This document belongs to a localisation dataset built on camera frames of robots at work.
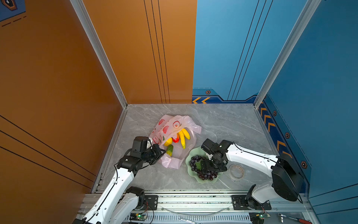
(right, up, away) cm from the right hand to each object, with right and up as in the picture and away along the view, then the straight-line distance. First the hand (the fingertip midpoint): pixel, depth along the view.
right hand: (208, 172), depth 79 cm
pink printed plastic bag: (-27, +25, +7) cm, 37 cm away
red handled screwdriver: (+46, -20, -11) cm, 51 cm away
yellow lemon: (-24, +15, +12) cm, 31 cm away
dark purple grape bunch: (-7, +4, 0) cm, 8 cm away
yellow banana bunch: (-15, +20, +16) cm, 30 cm away
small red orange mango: (-18, +17, +15) cm, 29 cm away
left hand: (-23, +14, -2) cm, 27 cm away
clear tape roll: (+18, -1, +5) cm, 19 cm away
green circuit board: (-38, -20, -9) cm, 43 cm away
